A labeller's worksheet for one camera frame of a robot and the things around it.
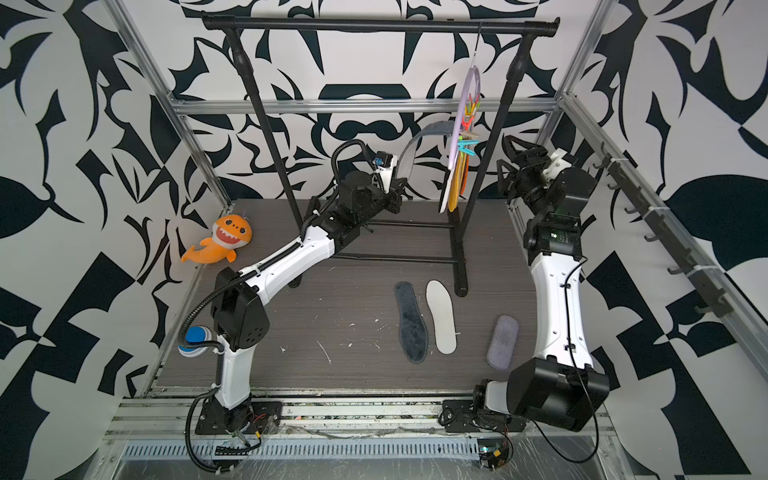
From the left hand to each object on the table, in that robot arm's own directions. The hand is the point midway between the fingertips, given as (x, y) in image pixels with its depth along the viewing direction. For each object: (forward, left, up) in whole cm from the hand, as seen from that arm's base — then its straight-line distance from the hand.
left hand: (400, 171), depth 78 cm
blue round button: (-28, +58, -34) cm, 73 cm away
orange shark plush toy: (+4, +55, -28) cm, 62 cm away
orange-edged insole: (-20, -13, -36) cm, 43 cm away
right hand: (-9, -19, +14) cm, 25 cm away
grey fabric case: (-33, -27, -33) cm, 54 cm away
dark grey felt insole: (-28, -3, -36) cm, 46 cm away
